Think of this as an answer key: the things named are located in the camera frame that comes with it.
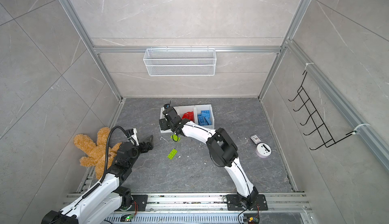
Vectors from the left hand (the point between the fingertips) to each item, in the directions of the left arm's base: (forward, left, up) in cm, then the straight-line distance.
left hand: (145, 134), depth 84 cm
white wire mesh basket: (+46, -19, +16) cm, 52 cm away
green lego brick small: (-7, -14, -13) cm, 21 cm away
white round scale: (-7, -70, -11) cm, 71 cm away
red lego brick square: (+21, -25, -12) cm, 35 cm away
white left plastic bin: (+17, -7, -7) cm, 20 cm away
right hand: (+12, -9, -4) cm, 15 cm away
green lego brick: (+3, -16, -12) cm, 20 cm away
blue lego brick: (+21, -37, -10) cm, 43 cm away
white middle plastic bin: (+26, -21, -10) cm, 35 cm away
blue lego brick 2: (+15, -35, -9) cm, 39 cm away
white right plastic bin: (+25, -39, -8) cm, 47 cm away
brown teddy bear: (-8, +27, -5) cm, 28 cm away
